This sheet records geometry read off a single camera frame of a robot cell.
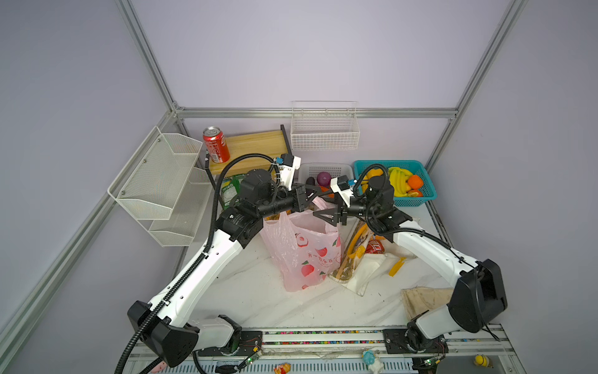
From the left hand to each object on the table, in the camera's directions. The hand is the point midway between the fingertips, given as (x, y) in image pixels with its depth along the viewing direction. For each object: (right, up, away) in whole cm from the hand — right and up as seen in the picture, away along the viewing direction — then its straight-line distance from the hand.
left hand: (319, 191), depth 63 cm
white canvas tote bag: (+16, -28, +20) cm, 38 cm away
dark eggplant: (-1, +7, +52) cm, 52 cm away
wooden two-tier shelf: (-16, +19, +25) cm, 36 cm away
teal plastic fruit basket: (+52, +15, +55) cm, 77 cm away
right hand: (-1, -4, +8) cm, 9 cm away
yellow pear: (+30, +11, +52) cm, 61 cm away
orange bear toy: (-11, -53, +5) cm, 54 cm away
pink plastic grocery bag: (-4, -19, +16) cm, 25 cm away
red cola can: (+23, -21, +26) cm, 40 cm away
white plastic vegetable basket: (-1, +13, +52) cm, 54 cm away
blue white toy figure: (+16, -50, +5) cm, 53 cm away
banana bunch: (+41, +7, +48) cm, 64 cm away
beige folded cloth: (+37, -39, +20) cm, 57 cm away
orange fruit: (+49, +7, +47) cm, 68 cm away
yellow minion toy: (+50, -51, +6) cm, 71 cm away
